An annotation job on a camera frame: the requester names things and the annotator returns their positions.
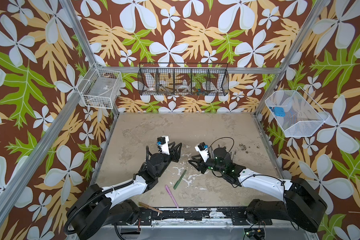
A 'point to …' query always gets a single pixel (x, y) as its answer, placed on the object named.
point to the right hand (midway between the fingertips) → (189, 159)
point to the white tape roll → (183, 88)
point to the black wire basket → (196, 79)
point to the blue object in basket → (279, 111)
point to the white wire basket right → (303, 117)
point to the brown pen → (150, 207)
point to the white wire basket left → (99, 88)
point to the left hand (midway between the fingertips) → (177, 141)
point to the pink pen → (169, 191)
